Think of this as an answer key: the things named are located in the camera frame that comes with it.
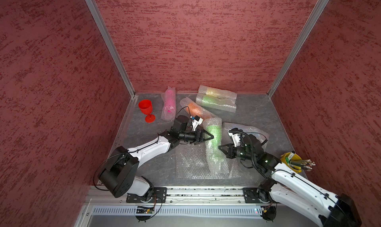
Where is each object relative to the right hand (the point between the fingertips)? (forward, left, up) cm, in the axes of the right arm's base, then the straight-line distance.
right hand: (218, 151), depth 77 cm
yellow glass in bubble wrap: (+50, -6, -6) cm, 51 cm away
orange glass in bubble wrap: (+33, +13, -4) cm, 36 cm away
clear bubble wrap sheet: (-2, +15, -12) cm, 19 cm away
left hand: (+4, +5, +4) cm, 7 cm away
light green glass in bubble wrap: (+37, -10, -6) cm, 39 cm away
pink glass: (+32, +31, -6) cm, 45 cm away
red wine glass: (+28, +43, +4) cm, 52 cm away
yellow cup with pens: (-6, -41, -4) cm, 41 cm away
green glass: (-8, +2, +3) cm, 8 cm away
